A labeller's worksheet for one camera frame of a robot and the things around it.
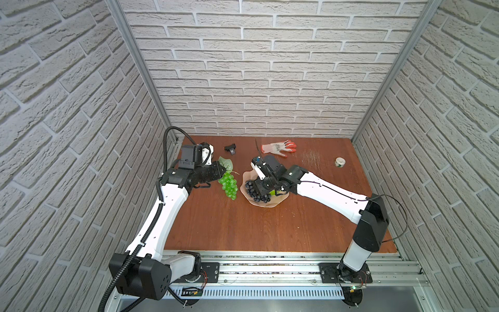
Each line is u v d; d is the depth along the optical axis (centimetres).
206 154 64
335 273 74
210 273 73
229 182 77
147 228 41
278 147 114
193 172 56
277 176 60
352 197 47
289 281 73
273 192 92
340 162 106
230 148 113
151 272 37
